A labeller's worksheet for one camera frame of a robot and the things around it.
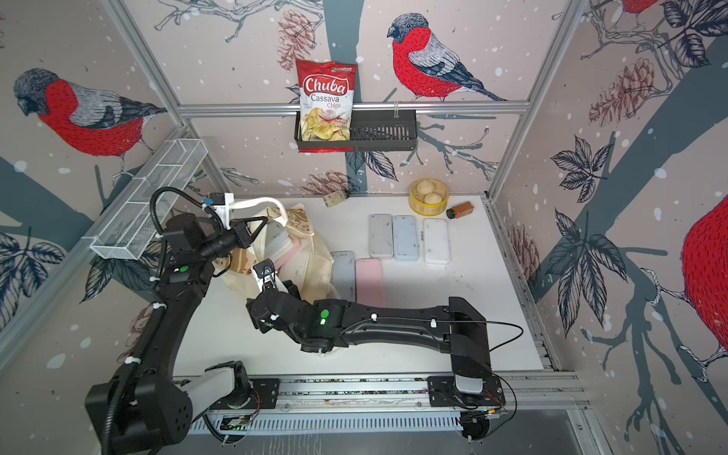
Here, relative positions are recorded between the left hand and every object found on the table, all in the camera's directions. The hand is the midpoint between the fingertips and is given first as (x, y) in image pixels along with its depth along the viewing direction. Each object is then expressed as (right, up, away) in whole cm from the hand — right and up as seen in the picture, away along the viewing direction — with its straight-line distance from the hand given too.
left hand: (269, 214), depth 73 cm
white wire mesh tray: (-36, -4, -2) cm, 37 cm away
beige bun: (+49, +12, +43) cm, 67 cm away
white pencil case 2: (+51, -11, +31) cm, 61 cm away
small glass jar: (+12, +8, +45) cm, 47 cm away
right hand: (0, -20, -7) cm, 21 cm away
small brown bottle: (+63, +2, +38) cm, 73 cm away
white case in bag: (-5, -8, +19) cm, 21 cm away
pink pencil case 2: (+26, -22, +20) cm, 40 cm away
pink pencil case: (-3, -15, +22) cm, 27 cm away
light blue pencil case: (+40, -9, +33) cm, 53 cm away
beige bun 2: (+52, +7, +40) cm, 66 cm away
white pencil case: (+31, -8, +32) cm, 45 cm away
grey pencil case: (+17, -20, +23) cm, 35 cm away
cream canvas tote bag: (+4, -18, +24) cm, 31 cm away
